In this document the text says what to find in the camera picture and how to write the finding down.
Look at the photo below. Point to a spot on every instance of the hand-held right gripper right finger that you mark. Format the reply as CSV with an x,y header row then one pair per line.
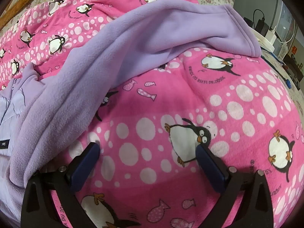
x,y
209,168

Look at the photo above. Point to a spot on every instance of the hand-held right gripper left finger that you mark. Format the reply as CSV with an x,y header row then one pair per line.
x,y
86,168

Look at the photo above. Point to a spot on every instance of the purple fleece garment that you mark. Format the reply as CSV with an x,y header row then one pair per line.
x,y
118,52

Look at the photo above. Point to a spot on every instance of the pink penguin print blanket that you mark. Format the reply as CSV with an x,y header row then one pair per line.
x,y
190,99

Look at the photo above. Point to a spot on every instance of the small blue clip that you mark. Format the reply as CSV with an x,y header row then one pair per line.
x,y
289,83

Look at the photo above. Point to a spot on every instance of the dark box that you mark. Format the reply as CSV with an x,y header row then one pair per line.
x,y
294,64

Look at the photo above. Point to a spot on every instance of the white power adapter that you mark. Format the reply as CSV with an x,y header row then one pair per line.
x,y
270,36

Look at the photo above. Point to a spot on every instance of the black power adapter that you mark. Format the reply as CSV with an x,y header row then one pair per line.
x,y
262,27

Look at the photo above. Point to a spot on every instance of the orange patterned pillow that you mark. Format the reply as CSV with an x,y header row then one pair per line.
x,y
22,1

